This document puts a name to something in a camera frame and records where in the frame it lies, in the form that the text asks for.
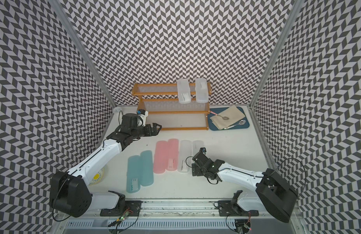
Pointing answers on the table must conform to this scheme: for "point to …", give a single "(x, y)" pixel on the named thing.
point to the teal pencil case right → (146, 168)
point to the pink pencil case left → (160, 158)
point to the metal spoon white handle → (241, 122)
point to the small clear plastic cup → (116, 110)
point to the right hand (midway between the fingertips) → (201, 170)
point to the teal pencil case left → (133, 175)
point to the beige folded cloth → (229, 117)
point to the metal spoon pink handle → (224, 117)
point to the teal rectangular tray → (212, 127)
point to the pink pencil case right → (172, 154)
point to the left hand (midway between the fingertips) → (155, 128)
